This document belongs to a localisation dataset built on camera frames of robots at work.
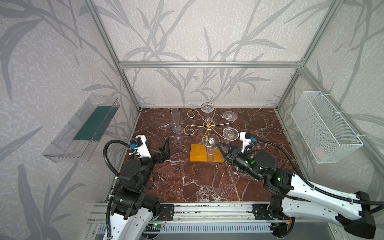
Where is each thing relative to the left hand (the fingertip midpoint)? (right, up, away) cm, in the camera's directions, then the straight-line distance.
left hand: (163, 136), depth 65 cm
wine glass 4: (+31, +9, +7) cm, 33 cm away
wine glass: (0, +10, +29) cm, 30 cm away
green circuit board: (-7, -45, +7) cm, 46 cm away
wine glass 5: (+21, -2, -3) cm, 21 cm away
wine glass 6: (+30, +1, 0) cm, 30 cm away
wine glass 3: (+20, +11, +10) cm, 25 cm away
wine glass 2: (+1, -6, +37) cm, 37 cm away
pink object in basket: (+75, -9, +8) cm, 76 cm away
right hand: (+23, -1, -5) cm, 24 cm away
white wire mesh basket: (+70, -1, -3) cm, 70 cm away
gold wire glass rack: (+20, +5, +6) cm, 21 cm away
